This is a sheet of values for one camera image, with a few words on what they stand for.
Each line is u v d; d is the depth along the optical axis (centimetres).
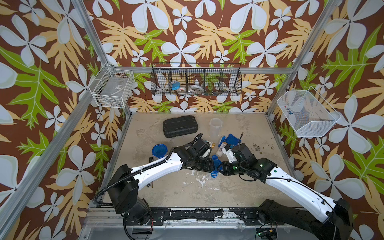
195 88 99
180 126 108
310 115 81
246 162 58
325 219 41
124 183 42
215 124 97
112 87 86
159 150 82
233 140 106
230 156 68
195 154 61
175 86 96
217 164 73
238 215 75
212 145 100
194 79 98
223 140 104
